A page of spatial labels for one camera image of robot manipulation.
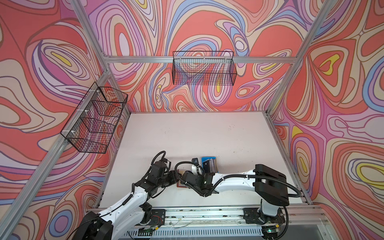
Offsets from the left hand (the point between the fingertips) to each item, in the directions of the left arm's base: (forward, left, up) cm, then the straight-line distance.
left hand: (183, 175), depth 83 cm
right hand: (-1, -6, -3) cm, 7 cm away
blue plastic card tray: (+12, -13, -2) cm, 18 cm away
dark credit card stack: (+6, -16, +1) cm, 17 cm away
